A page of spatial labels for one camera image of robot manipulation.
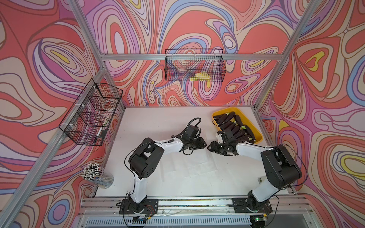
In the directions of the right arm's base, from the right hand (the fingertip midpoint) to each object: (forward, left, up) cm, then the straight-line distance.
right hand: (211, 152), depth 93 cm
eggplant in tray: (+13, -22, +3) cm, 26 cm away
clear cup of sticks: (-18, +62, +19) cm, 67 cm away
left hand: (+2, +3, +6) cm, 7 cm away
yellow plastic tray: (+10, -34, +3) cm, 35 cm away
